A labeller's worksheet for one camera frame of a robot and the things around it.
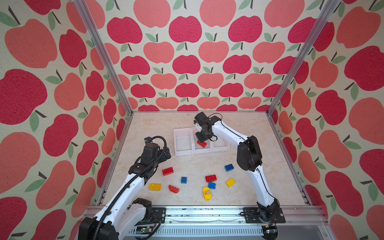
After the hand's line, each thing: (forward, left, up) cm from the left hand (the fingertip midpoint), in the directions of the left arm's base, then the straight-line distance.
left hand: (165, 152), depth 84 cm
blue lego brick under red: (-15, -27, -13) cm, 33 cm away
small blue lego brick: (-12, -11, -11) cm, 20 cm away
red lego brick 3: (-11, -26, -12) cm, 31 cm away
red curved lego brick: (-17, -5, -12) cm, 21 cm away
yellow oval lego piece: (-21, -23, -10) cm, 33 cm away
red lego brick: (+12, -23, -12) cm, 29 cm away
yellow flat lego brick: (-16, +6, -12) cm, 20 cm away
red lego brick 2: (-7, -1, -10) cm, 12 cm away
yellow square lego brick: (-14, -37, -11) cm, 41 cm away
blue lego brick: (-5, -38, -11) cm, 40 cm away
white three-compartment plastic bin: (+14, -11, -11) cm, 21 cm away
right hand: (+15, -24, -7) cm, 29 cm away
